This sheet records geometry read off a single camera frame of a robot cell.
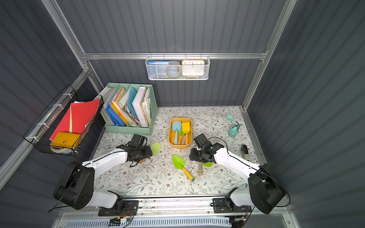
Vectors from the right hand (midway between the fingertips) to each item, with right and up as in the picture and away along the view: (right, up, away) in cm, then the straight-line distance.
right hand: (194, 155), depth 85 cm
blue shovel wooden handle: (+3, -8, +1) cm, 9 cm away
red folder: (-64, +23, -9) cm, 69 cm away
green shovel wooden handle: (-26, +2, +12) cm, 28 cm away
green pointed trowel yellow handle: (-10, -6, +5) cm, 12 cm away
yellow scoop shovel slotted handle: (-5, +15, +18) cm, 24 cm away
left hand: (-30, 0, +6) cm, 31 cm away
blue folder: (-53, +23, +10) cm, 58 cm away
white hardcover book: (-36, +31, +3) cm, 48 cm away
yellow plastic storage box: (-8, +22, +24) cm, 33 cm away
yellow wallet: (-61, +12, -20) cm, 65 cm away
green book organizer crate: (-37, +14, +15) cm, 43 cm away
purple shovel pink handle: (-7, +7, +14) cm, 17 cm away
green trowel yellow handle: (-9, +12, +17) cm, 23 cm away
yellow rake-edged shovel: (-15, +9, +16) cm, 24 cm away
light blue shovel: (-12, +17, +20) cm, 29 cm away
